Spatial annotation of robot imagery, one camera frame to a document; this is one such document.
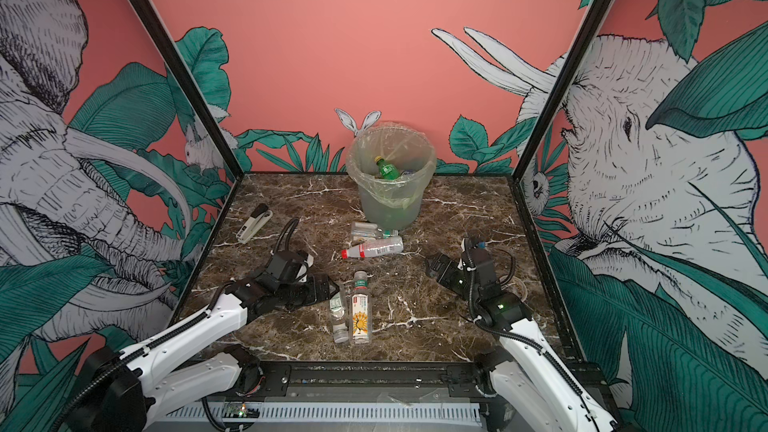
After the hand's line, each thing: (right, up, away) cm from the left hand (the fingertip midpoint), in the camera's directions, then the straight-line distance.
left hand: (329, 289), depth 81 cm
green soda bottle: (+16, +35, +17) cm, 42 cm away
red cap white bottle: (+15, +10, +12) cm, 22 cm away
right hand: (+28, +8, -3) cm, 30 cm away
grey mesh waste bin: (+15, +19, +21) cm, 32 cm away
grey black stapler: (-29, +19, +21) cm, 40 cm away
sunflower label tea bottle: (+9, -5, -1) cm, 10 cm away
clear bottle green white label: (+2, -5, +1) cm, 5 cm away
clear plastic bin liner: (+21, +43, +19) cm, 52 cm away
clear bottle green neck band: (+8, +14, +22) cm, 28 cm away
